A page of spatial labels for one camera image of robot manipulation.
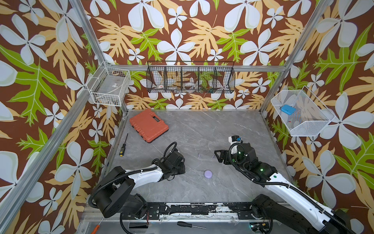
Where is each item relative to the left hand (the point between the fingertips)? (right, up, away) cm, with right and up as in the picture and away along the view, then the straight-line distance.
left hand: (185, 165), depth 89 cm
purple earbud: (+9, +5, +5) cm, 11 cm away
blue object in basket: (+62, +35, -3) cm, 71 cm away
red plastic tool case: (-27, +25, +16) cm, 40 cm away
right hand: (+18, +11, -11) cm, 23 cm away
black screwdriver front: (0, -24, -18) cm, 30 cm away
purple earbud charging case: (+14, -4, -3) cm, 15 cm away
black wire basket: (+3, +58, +7) cm, 58 cm away
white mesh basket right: (+66, +31, -9) cm, 74 cm away
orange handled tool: (-43, -24, -20) cm, 53 cm away
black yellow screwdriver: (-42, +7, +5) cm, 42 cm away
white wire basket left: (-45, +49, -3) cm, 67 cm away
